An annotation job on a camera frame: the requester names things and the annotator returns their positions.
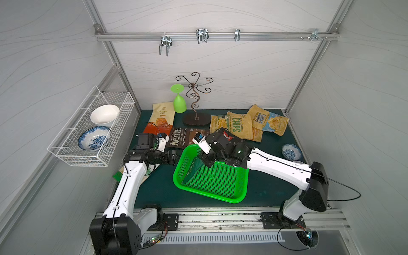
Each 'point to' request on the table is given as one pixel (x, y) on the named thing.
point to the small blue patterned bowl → (291, 152)
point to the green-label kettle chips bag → (239, 125)
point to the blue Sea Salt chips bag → (265, 120)
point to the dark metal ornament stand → (196, 119)
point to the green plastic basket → (223, 181)
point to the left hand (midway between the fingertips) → (170, 156)
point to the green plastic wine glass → (179, 103)
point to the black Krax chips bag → (228, 135)
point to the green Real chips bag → (196, 163)
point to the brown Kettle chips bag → (180, 137)
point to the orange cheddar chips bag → (161, 118)
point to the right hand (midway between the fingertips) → (199, 152)
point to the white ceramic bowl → (105, 115)
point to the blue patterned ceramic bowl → (93, 138)
